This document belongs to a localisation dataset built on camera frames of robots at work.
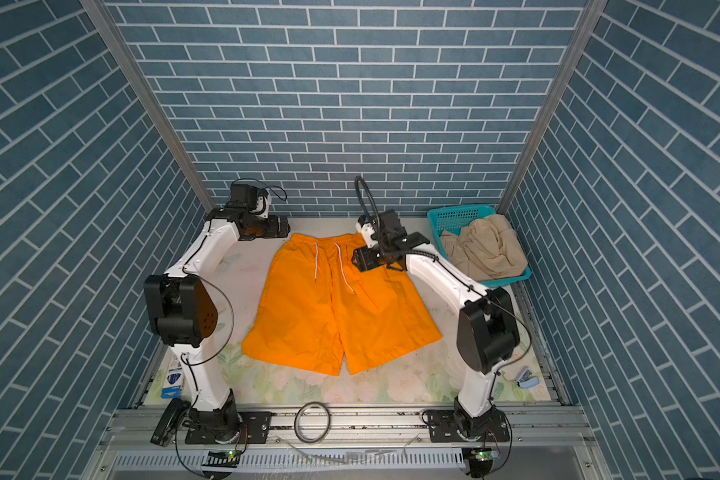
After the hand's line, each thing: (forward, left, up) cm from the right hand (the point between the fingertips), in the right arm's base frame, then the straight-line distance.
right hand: (360, 254), depth 88 cm
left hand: (+9, +28, +1) cm, 29 cm away
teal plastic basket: (+31, -34, -13) cm, 48 cm away
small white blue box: (-36, +48, -16) cm, 62 cm away
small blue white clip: (-27, -48, -18) cm, 58 cm away
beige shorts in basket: (+15, -42, -12) cm, 47 cm away
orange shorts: (-9, +14, -14) cm, 22 cm away
